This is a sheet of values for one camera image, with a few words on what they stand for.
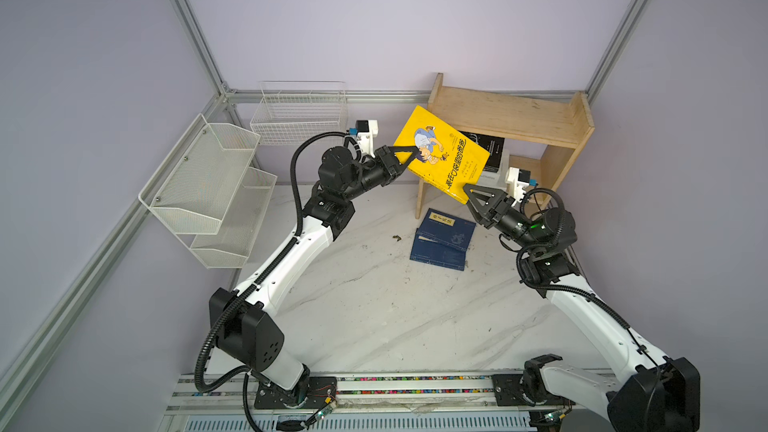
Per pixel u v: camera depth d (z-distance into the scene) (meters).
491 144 0.86
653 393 0.36
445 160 0.66
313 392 0.73
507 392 0.73
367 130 0.62
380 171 0.61
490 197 0.60
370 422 0.70
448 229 1.04
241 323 0.41
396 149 0.63
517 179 0.62
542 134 0.75
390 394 0.75
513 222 0.60
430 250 1.00
